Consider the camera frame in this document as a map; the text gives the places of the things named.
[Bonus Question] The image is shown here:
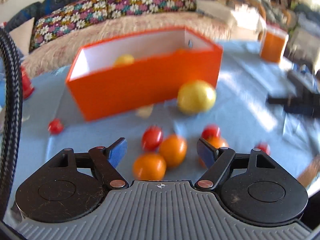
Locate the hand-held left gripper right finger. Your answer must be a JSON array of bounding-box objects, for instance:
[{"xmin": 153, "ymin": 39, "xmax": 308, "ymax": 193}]
[{"xmin": 194, "ymin": 137, "xmax": 280, "ymax": 190}]

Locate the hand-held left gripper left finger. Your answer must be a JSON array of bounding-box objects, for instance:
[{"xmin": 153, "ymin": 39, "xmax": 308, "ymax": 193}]
[{"xmin": 45, "ymin": 137, "xmax": 129, "ymax": 189}]

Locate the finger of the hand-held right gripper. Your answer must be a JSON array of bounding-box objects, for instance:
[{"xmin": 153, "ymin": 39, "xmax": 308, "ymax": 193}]
[{"xmin": 267, "ymin": 90, "xmax": 320, "ymax": 119}]

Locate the small orange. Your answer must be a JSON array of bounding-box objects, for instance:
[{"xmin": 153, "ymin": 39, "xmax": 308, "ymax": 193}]
[
  {"xmin": 132, "ymin": 153, "xmax": 167, "ymax": 180},
  {"xmin": 159, "ymin": 134, "xmax": 187, "ymax": 168},
  {"xmin": 199, "ymin": 137, "xmax": 229, "ymax": 168}
]

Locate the yellow lemon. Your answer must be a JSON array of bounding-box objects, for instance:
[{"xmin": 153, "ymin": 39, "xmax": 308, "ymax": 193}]
[
  {"xmin": 177, "ymin": 80, "xmax": 217, "ymax": 115},
  {"xmin": 113, "ymin": 54, "xmax": 135, "ymax": 67}
]

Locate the cherry tomato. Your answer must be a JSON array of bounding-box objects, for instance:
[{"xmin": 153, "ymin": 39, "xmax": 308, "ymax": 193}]
[
  {"xmin": 254, "ymin": 142, "xmax": 271, "ymax": 155},
  {"xmin": 47, "ymin": 119, "xmax": 64, "ymax": 135},
  {"xmin": 201, "ymin": 124, "xmax": 221, "ymax": 140},
  {"xmin": 141, "ymin": 126, "xmax": 164, "ymax": 152}
]

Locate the orange cardboard box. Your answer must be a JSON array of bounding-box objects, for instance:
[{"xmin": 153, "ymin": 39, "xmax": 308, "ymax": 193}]
[{"xmin": 65, "ymin": 26, "xmax": 223, "ymax": 122}]

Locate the blue star print tablecloth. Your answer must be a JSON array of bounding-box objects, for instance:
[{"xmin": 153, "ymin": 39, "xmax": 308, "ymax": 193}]
[{"xmin": 4, "ymin": 40, "xmax": 320, "ymax": 228}]

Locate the orange canister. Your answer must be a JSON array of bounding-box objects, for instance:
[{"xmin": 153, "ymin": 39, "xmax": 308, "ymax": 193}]
[{"xmin": 259, "ymin": 26, "xmax": 289, "ymax": 63}]

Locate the red soda can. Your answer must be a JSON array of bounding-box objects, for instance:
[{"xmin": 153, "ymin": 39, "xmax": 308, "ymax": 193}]
[{"xmin": 20, "ymin": 66, "xmax": 35, "ymax": 98}]

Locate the sofa with quilted cover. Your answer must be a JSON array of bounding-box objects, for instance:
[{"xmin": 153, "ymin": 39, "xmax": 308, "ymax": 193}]
[{"xmin": 21, "ymin": 11, "xmax": 260, "ymax": 79}]

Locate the white covered side table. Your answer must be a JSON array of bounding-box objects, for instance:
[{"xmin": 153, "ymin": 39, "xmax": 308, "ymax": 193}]
[{"xmin": 196, "ymin": 0, "xmax": 267, "ymax": 40}]

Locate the white pillow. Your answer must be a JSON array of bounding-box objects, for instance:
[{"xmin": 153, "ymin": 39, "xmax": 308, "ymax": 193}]
[{"xmin": 9, "ymin": 17, "xmax": 35, "ymax": 57}]

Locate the black braided cable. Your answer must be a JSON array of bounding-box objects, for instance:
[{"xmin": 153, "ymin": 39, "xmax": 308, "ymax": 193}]
[{"xmin": 0, "ymin": 27, "xmax": 24, "ymax": 220}]

